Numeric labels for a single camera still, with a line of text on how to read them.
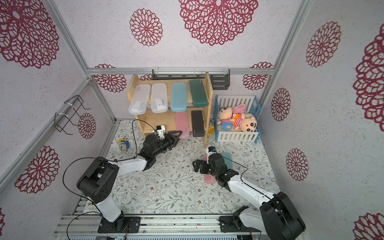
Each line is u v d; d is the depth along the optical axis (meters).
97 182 0.47
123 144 1.00
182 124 0.89
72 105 0.78
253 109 1.13
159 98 0.69
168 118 0.93
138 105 0.66
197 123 0.88
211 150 0.77
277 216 0.41
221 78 0.93
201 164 0.76
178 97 0.70
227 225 0.73
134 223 0.74
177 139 0.80
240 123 1.02
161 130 0.82
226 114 1.05
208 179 0.88
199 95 0.70
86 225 0.74
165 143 0.77
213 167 0.68
